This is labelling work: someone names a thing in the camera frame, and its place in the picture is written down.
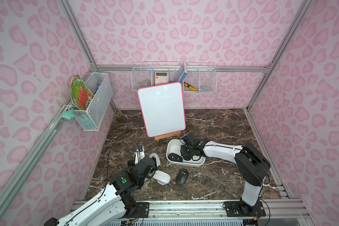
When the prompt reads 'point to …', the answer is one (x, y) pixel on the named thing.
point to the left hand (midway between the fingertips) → (146, 157)
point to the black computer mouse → (182, 177)
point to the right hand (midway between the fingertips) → (183, 150)
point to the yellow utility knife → (192, 88)
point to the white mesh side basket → (91, 119)
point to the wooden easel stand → (177, 134)
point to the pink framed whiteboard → (162, 108)
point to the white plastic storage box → (174, 146)
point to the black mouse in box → (174, 157)
